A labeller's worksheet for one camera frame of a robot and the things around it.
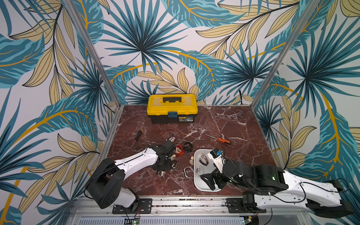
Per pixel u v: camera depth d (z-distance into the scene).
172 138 0.97
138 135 1.00
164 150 0.68
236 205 0.72
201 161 0.87
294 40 0.80
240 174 0.42
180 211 0.73
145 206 0.74
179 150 0.92
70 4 0.66
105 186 0.42
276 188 0.41
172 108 0.95
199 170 0.84
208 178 0.53
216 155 0.53
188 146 0.96
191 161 0.84
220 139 0.99
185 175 0.83
